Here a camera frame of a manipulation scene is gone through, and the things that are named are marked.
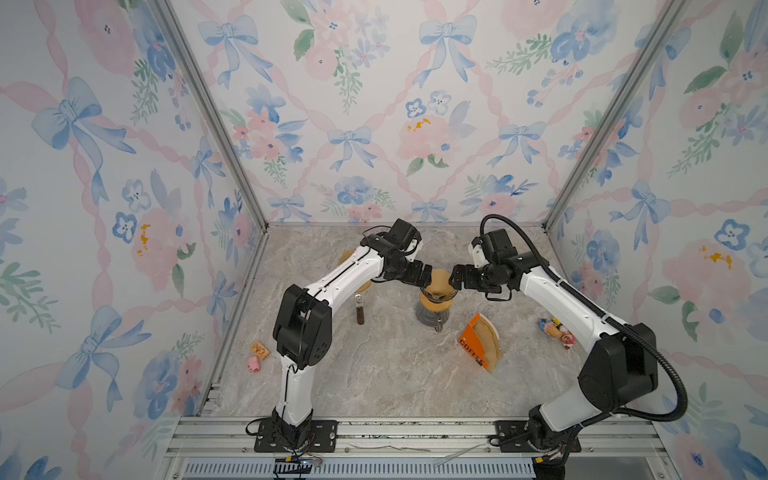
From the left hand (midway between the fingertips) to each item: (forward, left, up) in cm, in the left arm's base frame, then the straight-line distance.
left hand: (420, 276), depth 88 cm
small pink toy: (-22, +47, -13) cm, 53 cm away
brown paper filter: (-3, -6, 0) cm, 7 cm away
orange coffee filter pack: (-16, -17, -9) cm, 26 cm away
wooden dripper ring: (-17, +14, +21) cm, 30 cm away
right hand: (-1, -12, 0) cm, 13 cm away
